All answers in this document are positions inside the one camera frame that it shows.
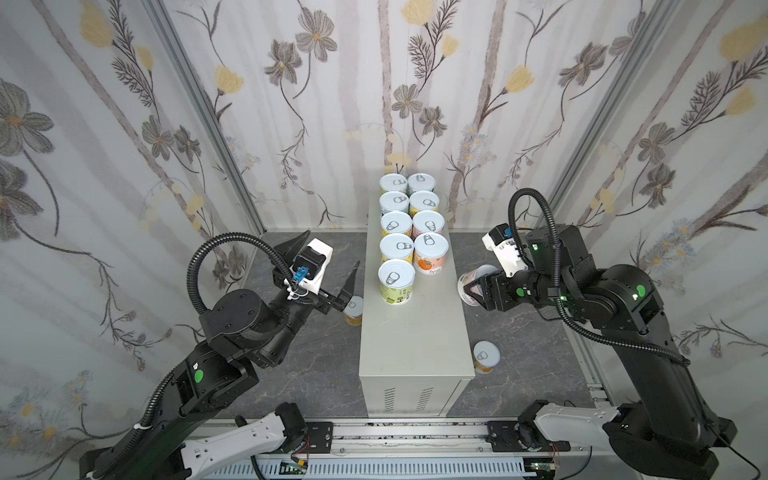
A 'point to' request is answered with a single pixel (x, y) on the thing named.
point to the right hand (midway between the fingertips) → (482, 279)
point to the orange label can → (486, 355)
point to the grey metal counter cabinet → (415, 358)
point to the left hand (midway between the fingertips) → (327, 241)
